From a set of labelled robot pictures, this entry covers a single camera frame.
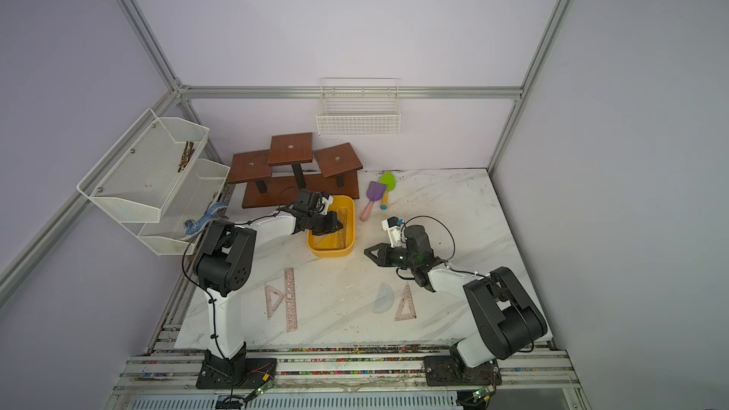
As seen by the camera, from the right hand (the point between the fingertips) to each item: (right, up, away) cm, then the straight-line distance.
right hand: (368, 255), depth 87 cm
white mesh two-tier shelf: (-60, +23, -9) cm, 65 cm away
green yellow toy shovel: (+8, +26, +32) cm, 42 cm away
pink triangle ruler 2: (+12, -13, +1) cm, 18 cm away
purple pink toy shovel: (+2, +21, +28) cm, 34 cm away
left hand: (-10, +8, +13) cm, 18 cm away
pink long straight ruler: (-24, -14, 0) cm, 28 cm away
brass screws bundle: (-53, +30, -5) cm, 62 cm away
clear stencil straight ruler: (-10, +5, +14) cm, 17 cm away
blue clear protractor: (+5, -14, -1) cm, 15 cm away
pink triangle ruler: (-30, -16, -1) cm, 34 cm away
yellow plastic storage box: (-15, +1, +11) cm, 19 cm away
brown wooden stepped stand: (-35, +26, +15) cm, 45 cm away
